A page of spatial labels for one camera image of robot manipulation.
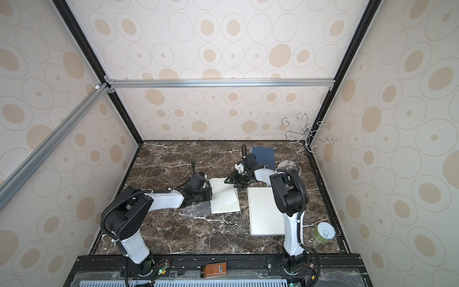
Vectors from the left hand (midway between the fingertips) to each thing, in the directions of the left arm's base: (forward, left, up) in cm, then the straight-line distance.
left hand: (218, 194), depth 94 cm
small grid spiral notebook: (-3, -3, +3) cm, 5 cm away
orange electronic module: (-34, -1, +3) cm, 34 cm away
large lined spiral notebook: (-12, -24, 0) cm, 27 cm away
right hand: (+8, -9, 0) cm, 12 cm away
